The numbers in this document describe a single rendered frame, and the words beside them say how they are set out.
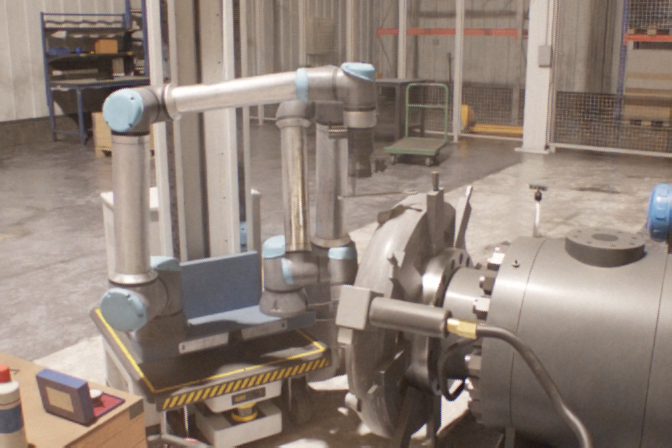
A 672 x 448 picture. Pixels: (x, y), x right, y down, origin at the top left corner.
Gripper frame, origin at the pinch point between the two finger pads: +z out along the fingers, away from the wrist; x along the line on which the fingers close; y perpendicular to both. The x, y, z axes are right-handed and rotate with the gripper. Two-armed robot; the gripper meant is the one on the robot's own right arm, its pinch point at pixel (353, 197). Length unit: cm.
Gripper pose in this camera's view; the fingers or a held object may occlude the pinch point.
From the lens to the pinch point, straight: 200.8
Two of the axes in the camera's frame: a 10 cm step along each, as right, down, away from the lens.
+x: -1.6, -3.0, 9.4
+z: 0.3, 9.5, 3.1
